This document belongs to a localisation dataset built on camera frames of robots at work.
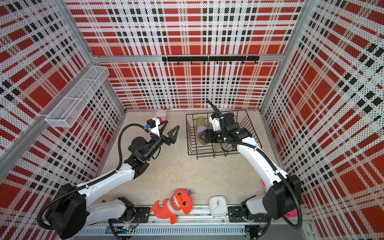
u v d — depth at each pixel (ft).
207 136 2.25
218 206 2.44
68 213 1.31
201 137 2.50
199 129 2.93
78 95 2.53
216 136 2.24
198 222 2.40
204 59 2.90
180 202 2.29
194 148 3.17
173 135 2.21
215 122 2.36
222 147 2.26
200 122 3.28
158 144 2.15
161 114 3.66
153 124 2.02
